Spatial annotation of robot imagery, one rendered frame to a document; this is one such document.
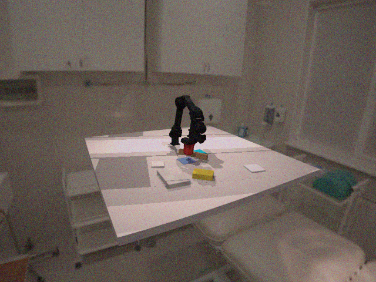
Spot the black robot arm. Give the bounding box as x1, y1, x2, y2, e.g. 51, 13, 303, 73
169, 96, 207, 146

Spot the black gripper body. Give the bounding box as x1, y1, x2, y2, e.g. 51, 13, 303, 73
181, 128, 198, 145

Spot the yellow rectangular block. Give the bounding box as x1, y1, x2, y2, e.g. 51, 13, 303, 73
192, 168, 214, 181

